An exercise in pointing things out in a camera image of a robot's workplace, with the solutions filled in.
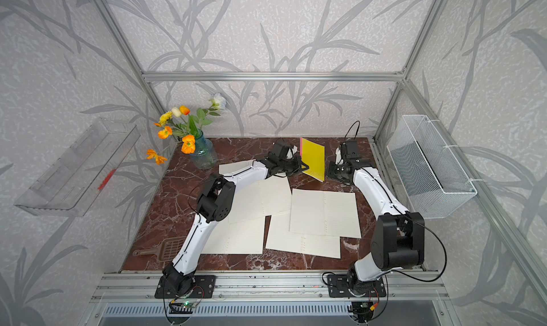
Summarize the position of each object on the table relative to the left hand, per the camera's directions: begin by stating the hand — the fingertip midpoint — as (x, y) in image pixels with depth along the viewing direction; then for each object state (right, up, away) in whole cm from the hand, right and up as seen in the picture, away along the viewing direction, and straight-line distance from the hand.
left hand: (310, 167), depth 96 cm
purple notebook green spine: (+6, -20, -5) cm, 21 cm away
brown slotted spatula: (-57, -32, -14) cm, 67 cm away
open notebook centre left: (-20, -10, -19) cm, 29 cm away
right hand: (+7, -1, -7) cm, 10 cm away
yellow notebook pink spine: (+3, +6, +12) cm, 13 cm away
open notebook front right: (-14, -28, -11) cm, 33 cm away
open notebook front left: (-29, -27, -12) cm, 41 cm away
